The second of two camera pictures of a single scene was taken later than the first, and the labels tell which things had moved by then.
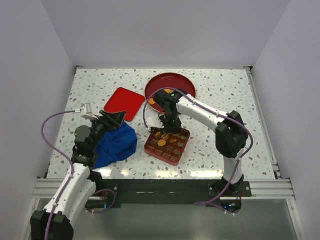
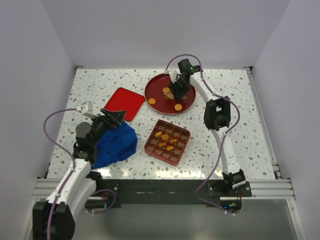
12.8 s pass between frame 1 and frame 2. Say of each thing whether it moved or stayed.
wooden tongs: moved
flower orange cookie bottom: stayed
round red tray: stayed
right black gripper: moved
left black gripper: stayed
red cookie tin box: stayed
